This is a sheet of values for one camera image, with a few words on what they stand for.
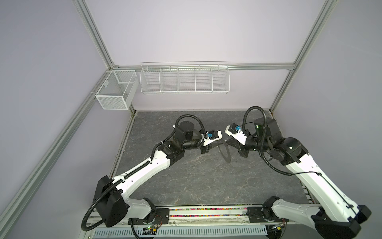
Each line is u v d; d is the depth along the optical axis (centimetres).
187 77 97
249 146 56
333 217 39
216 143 65
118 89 102
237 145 58
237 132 54
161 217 73
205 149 60
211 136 55
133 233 69
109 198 39
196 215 75
